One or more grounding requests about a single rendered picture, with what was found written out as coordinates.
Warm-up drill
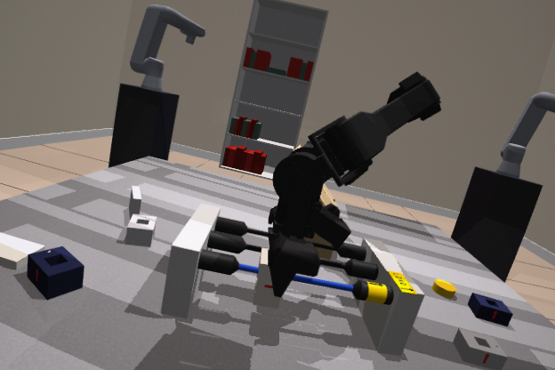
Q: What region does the yellow short cylinder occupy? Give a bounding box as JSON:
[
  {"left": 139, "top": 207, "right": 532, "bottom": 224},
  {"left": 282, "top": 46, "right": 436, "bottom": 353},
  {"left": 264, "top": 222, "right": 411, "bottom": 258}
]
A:
[{"left": 432, "top": 279, "right": 456, "bottom": 299}]

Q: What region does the white flat bar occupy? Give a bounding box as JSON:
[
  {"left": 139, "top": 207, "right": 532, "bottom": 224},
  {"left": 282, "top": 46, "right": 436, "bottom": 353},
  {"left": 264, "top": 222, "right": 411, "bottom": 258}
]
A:
[{"left": 0, "top": 233, "right": 45, "bottom": 270}]

